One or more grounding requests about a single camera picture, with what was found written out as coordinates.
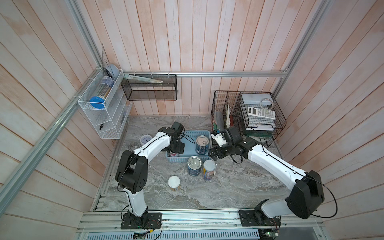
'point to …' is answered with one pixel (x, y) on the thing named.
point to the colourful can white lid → (208, 170)
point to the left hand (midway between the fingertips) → (173, 151)
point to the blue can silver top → (202, 145)
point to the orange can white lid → (174, 182)
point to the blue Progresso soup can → (194, 163)
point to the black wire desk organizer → (228, 110)
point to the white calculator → (261, 112)
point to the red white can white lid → (171, 154)
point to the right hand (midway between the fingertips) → (214, 149)
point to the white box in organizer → (257, 98)
